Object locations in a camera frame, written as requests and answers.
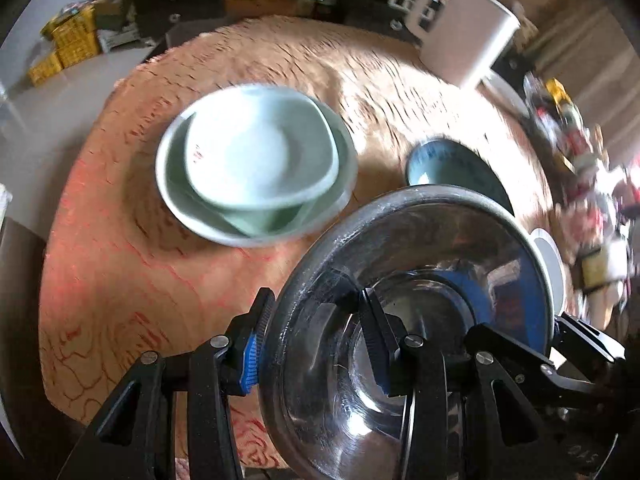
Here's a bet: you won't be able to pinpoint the stainless steel bowl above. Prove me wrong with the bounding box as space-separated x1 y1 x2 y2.
259 185 553 479

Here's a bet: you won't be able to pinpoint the small white bowl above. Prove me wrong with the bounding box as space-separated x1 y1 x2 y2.
530 228 567 315

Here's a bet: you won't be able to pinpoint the green square plate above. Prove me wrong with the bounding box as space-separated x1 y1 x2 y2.
155 103 358 247

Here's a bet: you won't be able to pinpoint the blue patterned ceramic bowl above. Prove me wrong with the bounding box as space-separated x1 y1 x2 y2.
405 138 514 214

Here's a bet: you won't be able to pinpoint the pale blue teardrop dish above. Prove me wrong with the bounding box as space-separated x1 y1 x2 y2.
184 84 338 209

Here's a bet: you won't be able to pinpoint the large white round plate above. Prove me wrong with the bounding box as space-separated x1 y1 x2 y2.
155 84 358 247

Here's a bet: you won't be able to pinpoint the white oval plate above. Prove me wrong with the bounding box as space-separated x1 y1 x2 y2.
482 70 529 118

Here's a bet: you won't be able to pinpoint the yellow plastic crates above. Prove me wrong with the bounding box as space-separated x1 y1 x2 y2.
27 3 102 86

